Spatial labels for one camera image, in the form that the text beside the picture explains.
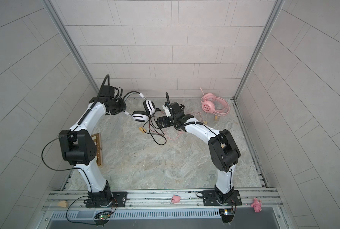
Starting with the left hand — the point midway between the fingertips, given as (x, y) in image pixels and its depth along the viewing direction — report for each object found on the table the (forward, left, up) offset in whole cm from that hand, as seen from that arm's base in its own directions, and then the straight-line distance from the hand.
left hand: (129, 103), depth 91 cm
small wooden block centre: (-10, -6, -15) cm, 19 cm away
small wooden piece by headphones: (-1, -59, -15) cm, 61 cm away
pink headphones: (+9, -56, -9) cm, 57 cm away
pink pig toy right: (-53, -70, -13) cm, 89 cm away
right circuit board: (-57, -55, -16) cm, 81 cm away
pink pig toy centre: (-51, -31, -14) cm, 61 cm away
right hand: (-10, -21, -5) cm, 24 cm away
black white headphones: (-7, -14, +3) cm, 16 cm away
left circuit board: (-58, +2, -12) cm, 60 cm away
